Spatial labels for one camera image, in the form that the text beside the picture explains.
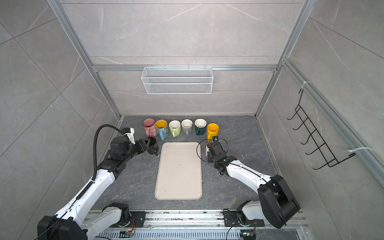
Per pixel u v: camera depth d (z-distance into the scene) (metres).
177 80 1.00
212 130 1.01
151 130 1.00
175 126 1.06
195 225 0.73
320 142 0.65
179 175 0.88
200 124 1.04
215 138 0.77
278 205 0.40
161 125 1.03
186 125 1.05
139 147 0.70
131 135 0.71
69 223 0.39
